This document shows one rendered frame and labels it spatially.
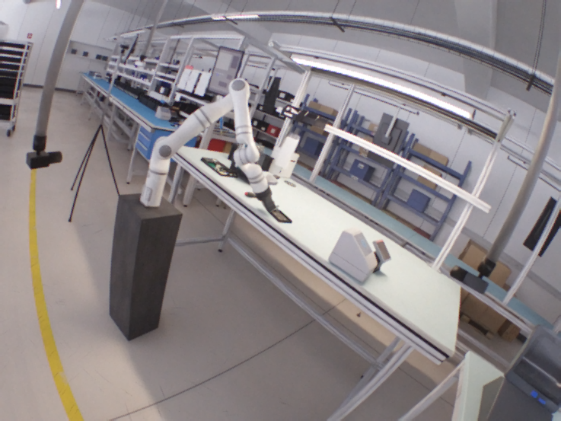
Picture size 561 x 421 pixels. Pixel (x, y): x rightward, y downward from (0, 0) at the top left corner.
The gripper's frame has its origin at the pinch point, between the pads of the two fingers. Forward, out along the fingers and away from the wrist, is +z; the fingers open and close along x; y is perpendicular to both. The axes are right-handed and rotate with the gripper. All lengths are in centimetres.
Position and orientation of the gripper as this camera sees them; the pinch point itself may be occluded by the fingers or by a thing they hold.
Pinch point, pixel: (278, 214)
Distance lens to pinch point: 130.9
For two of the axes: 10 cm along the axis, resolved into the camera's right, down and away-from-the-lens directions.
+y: -8.5, 5.0, -1.6
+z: 3.2, 7.3, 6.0
